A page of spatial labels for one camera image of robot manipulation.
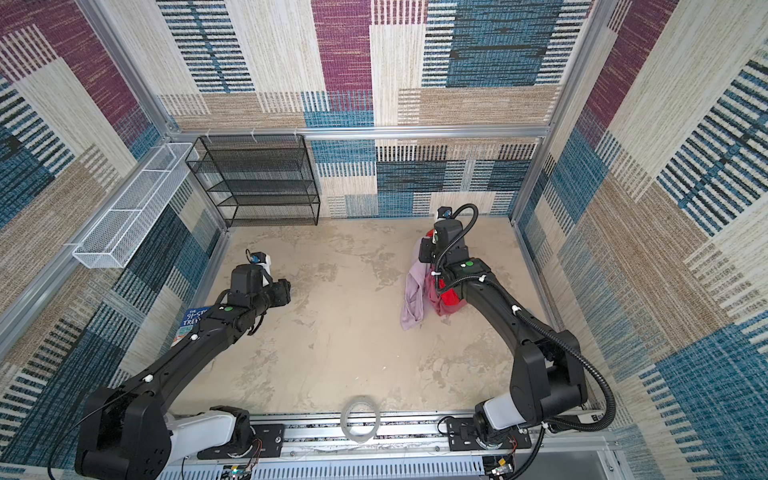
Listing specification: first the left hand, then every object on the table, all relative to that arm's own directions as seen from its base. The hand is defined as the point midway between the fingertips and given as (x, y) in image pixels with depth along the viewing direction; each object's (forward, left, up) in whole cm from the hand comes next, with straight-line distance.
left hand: (281, 280), depth 86 cm
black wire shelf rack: (+41, +16, +4) cm, 44 cm away
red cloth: (-2, -49, -7) cm, 49 cm away
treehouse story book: (-5, +29, -12) cm, 32 cm away
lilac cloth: (-5, -38, -11) cm, 39 cm away
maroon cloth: (-4, -45, -7) cm, 45 cm away
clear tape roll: (-32, -23, -17) cm, 43 cm away
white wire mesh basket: (+4, +34, +19) cm, 39 cm away
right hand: (+7, -42, +7) cm, 43 cm away
